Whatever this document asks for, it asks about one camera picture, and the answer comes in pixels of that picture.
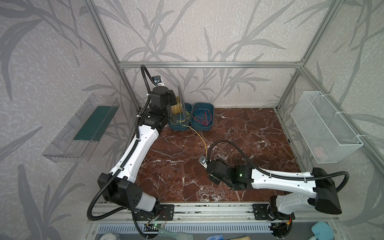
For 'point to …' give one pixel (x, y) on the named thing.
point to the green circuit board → (152, 227)
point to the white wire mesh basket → (329, 139)
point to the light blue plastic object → (323, 231)
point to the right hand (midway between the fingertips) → (209, 162)
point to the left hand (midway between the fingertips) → (169, 84)
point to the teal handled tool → (179, 235)
